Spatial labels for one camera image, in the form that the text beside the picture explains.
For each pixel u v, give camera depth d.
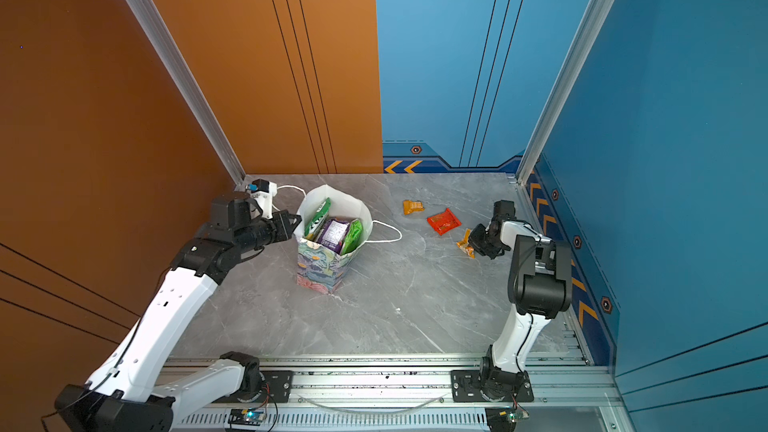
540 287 0.51
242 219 0.56
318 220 0.83
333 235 0.79
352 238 0.81
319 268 0.76
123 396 0.37
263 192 0.65
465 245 0.97
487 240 0.85
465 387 0.72
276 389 0.74
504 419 0.70
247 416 0.71
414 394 0.74
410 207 1.09
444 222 1.05
